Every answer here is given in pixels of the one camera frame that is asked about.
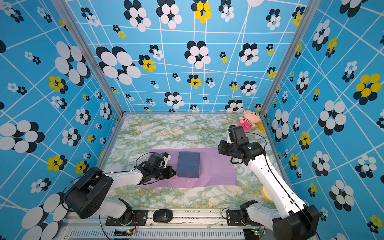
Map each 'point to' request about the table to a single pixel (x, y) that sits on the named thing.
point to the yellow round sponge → (266, 195)
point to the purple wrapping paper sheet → (216, 169)
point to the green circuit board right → (256, 231)
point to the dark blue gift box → (188, 164)
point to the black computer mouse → (162, 215)
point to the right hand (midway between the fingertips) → (222, 147)
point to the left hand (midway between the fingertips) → (177, 173)
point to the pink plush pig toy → (250, 119)
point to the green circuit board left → (130, 233)
